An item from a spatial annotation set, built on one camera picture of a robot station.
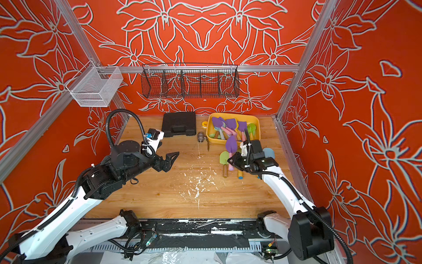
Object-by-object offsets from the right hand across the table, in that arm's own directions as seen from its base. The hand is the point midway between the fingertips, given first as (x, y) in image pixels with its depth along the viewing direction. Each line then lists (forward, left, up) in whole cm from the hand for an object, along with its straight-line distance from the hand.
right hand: (228, 159), depth 81 cm
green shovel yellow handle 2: (-17, -9, +15) cm, 24 cm away
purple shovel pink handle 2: (+10, -2, -1) cm, 10 cm away
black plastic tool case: (+40, +34, -16) cm, 55 cm away
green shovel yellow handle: (-3, -7, -12) cm, 14 cm away
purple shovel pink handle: (+35, +4, -9) cm, 36 cm away
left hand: (-6, +25, +19) cm, 32 cm away
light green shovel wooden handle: (+8, +2, -13) cm, 16 cm away
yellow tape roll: (+35, +14, -12) cm, 39 cm away
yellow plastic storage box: (+33, -14, -12) cm, 38 cm away
